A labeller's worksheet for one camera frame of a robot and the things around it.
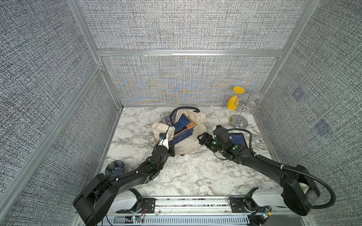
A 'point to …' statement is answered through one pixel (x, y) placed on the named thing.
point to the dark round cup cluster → (115, 168)
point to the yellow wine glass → (233, 102)
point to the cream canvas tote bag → (166, 125)
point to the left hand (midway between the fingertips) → (174, 139)
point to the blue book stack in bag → (183, 129)
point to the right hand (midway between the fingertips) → (199, 135)
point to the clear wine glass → (252, 105)
